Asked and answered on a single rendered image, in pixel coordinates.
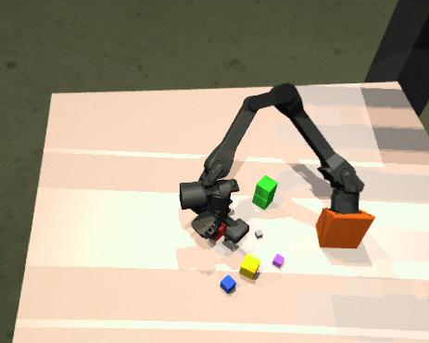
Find small purple block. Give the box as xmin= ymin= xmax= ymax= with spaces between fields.
xmin=271 ymin=254 xmax=284 ymax=269

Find green block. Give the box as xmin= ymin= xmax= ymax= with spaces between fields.
xmin=252 ymin=193 xmax=274 ymax=210
xmin=255 ymin=175 xmax=278 ymax=201

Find yellow block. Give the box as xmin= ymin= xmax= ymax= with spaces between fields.
xmin=239 ymin=254 xmax=260 ymax=280

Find blue block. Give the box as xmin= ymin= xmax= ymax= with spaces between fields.
xmin=220 ymin=274 xmax=236 ymax=294

